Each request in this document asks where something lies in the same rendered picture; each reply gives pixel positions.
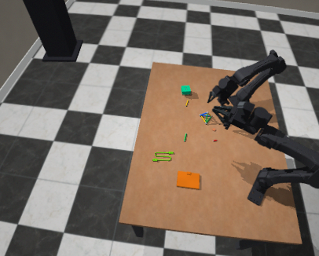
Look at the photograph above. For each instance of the green cube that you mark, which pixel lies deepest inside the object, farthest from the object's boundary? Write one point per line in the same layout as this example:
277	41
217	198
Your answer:
185	90

